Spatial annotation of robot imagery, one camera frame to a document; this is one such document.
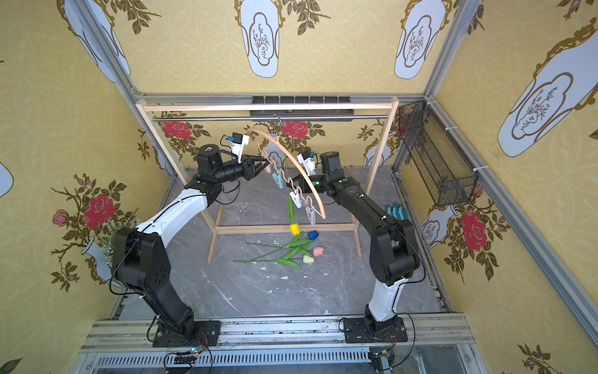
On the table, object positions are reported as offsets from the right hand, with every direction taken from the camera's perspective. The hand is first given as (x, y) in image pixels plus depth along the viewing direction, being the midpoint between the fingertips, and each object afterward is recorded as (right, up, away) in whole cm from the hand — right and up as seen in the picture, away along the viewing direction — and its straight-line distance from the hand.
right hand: (286, 186), depth 83 cm
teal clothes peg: (-2, +2, -8) cm, 9 cm away
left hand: (-5, +9, -4) cm, 11 cm away
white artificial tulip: (+7, -27, +4) cm, 29 cm away
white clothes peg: (+4, -4, -13) cm, 14 cm away
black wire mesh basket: (+58, +6, +1) cm, 58 cm away
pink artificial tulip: (+12, -25, +7) cm, 28 cm away
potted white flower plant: (-56, -19, -9) cm, 60 cm away
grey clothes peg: (+8, -8, -18) cm, 21 cm away
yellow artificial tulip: (+3, -15, -1) cm, 15 cm away
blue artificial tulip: (+3, -23, +9) cm, 25 cm away
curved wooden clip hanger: (-7, +23, +27) cm, 36 cm away
